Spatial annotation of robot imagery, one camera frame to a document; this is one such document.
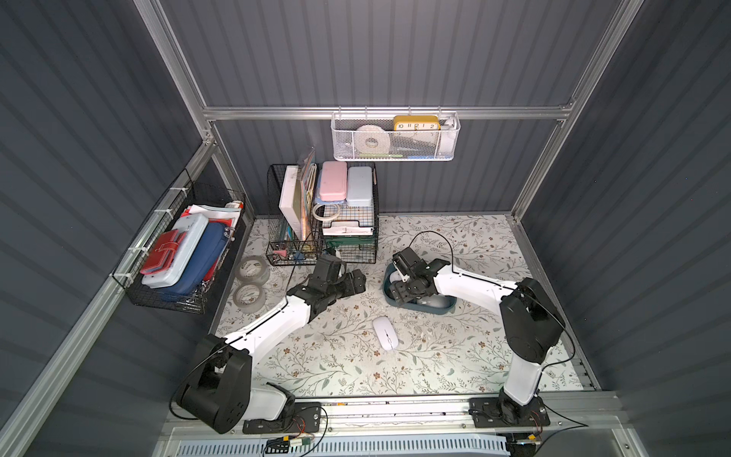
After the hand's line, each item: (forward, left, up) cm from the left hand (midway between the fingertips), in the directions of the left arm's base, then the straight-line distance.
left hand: (355, 281), depth 86 cm
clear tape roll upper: (+8, +35, -10) cm, 38 cm away
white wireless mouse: (-12, -9, -10) cm, 18 cm away
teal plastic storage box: (-7, -16, -3) cm, 18 cm away
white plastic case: (+1, +39, +23) cm, 45 cm away
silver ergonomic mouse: (0, -27, -13) cm, 30 cm away
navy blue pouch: (-1, +35, +20) cm, 40 cm away
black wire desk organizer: (+25, +12, +7) cm, 28 cm away
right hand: (0, -20, -8) cm, 21 cm away
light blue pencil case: (+34, -1, +9) cm, 35 cm away
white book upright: (+23, +21, +13) cm, 34 cm away
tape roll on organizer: (+19, +12, +9) cm, 24 cm away
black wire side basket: (+17, +41, +16) cm, 47 cm away
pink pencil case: (+31, +8, +14) cm, 34 cm away
